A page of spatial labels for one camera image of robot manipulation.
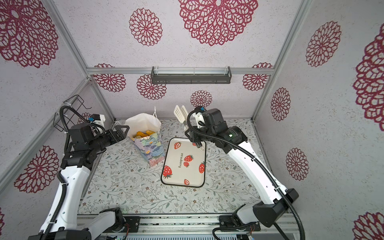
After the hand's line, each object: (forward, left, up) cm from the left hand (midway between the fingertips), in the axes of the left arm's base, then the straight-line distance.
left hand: (123, 132), depth 73 cm
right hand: (-3, -32, +5) cm, 32 cm away
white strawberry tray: (-1, -28, -30) cm, 41 cm away
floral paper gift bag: (+19, -2, -19) cm, 27 cm away
